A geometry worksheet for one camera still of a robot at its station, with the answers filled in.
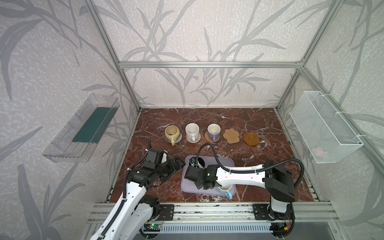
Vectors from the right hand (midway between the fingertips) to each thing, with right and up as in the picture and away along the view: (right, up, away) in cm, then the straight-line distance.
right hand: (198, 172), depth 83 cm
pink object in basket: (+59, +14, -10) cm, 61 cm away
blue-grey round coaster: (-14, +16, +17) cm, 27 cm away
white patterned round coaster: (-4, +15, +17) cm, 23 cm away
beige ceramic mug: (-19, +21, +19) cm, 33 cm away
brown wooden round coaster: (+36, +16, +19) cm, 44 cm away
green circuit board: (-22, -23, -11) cm, 33 cm away
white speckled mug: (-5, +22, +18) cm, 28 cm away
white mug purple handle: (+10, +21, +19) cm, 30 cm away
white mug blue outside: (+13, -4, -11) cm, 18 cm away
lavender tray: (-5, -7, -3) cm, 9 cm away
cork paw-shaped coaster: (+22, +18, +20) cm, 35 cm away
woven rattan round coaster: (+5, +17, +19) cm, 26 cm away
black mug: (-2, +10, -10) cm, 15 cm away
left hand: (-8, +7, -7) cm, 13 cm away
